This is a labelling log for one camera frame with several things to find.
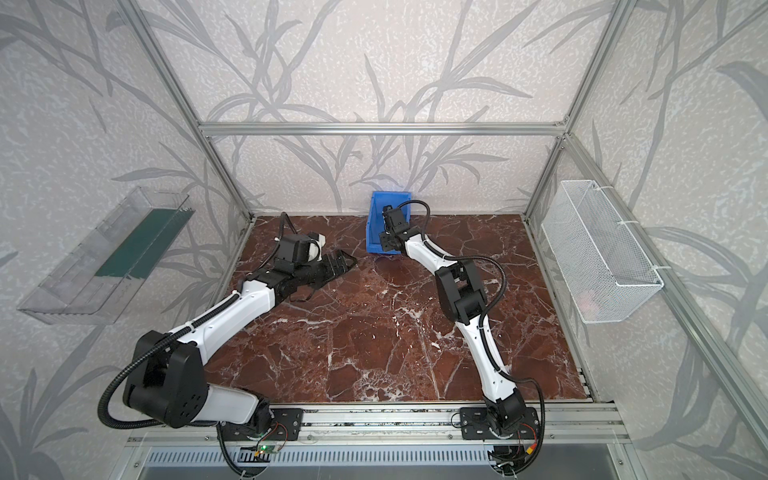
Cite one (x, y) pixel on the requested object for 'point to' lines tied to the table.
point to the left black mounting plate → (269, 424)
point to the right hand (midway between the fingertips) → (390, 228)
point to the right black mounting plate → (475, 425)
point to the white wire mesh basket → (603, 269)
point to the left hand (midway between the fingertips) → (352, 258)
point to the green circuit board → (268, 449)
